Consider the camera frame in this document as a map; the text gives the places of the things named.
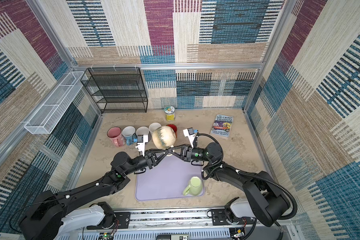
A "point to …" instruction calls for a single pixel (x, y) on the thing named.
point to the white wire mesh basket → (44, 120)
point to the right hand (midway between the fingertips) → (168, 153)
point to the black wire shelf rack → (116, 90)
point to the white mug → (154, 126)
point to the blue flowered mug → (128, 133)
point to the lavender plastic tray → (168, 178)
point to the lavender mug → (143, 130)
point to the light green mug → (195, 187)
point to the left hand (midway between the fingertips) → (168, 151)
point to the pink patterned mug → (117, 137)
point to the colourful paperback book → (222, 126)
